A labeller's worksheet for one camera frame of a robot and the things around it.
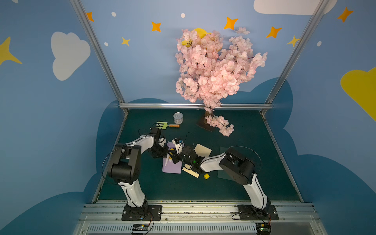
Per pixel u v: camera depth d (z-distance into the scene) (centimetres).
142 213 67
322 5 69
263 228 73
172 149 88
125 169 49
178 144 81
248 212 75
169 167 91
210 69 74
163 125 111
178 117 111
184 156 75
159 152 84
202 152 99
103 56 88
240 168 54
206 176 86
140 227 72
